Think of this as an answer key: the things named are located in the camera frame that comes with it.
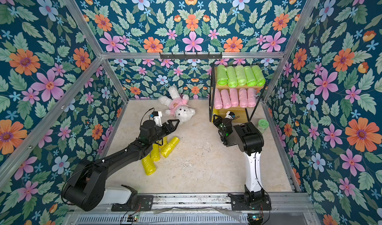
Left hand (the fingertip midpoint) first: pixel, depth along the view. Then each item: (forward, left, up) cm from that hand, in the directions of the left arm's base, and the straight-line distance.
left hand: (177, 121), depth 83 cm
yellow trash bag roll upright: (-12, +14, -12) cm, 22 cm away
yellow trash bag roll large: (-18, +18, -15) cm, 29 cm away
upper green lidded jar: (0, -53, -10) cm, 54 cm away
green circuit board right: (-46, -36, -21) cm, 63 cm away
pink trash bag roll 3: (+13, -41, +1) cm, 43 cm away
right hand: (+14, -24, -14) cm, 31 cm away
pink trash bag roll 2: (+16, -36, +2) cm, 39 cm away
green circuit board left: (-42, +24, -21) cm, 53 cm away
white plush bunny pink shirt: (+21, +2, -10) cm, 23 cm away
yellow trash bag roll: (+16, -25, -14) cm, 33 cm away
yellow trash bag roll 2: (-9, +9, -15) cm, 20 cm away
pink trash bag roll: (+14, -30, +2) cm, 33 cm away
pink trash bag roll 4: (+14, -47, +2) cm, 49 cm away
